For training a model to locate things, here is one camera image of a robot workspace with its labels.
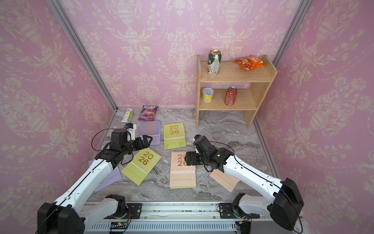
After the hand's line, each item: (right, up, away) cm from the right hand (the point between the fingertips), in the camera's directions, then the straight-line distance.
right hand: (191, 158), depth 78 cm
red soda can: (+24, +35, +9) cm, 43 cm away
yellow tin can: (+11, +37, +14) cm, 41 cm away
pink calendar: (-6, -12, +8) cm, 16 cm away
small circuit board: (-37, -33, -5) cm, 49 cm away
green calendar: (-12, +9, +25) cm, 29 cm away
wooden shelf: (+38, +34, +19) cm, 54 cm away
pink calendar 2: (+21, -15, +6) cm, 27 cm away
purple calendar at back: (-30, +14, +33) cm, 47 cm away
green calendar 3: (-5, -18, +4) cm, 19 cm away
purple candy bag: (-33, +26, +35) cm, 55 cm away
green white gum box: (-48, +24, +32) cm, 62 cm away
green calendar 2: (-31, -7, +12) cm, 34 cm away
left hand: (-25, +9, +4) cm, 27 cm away
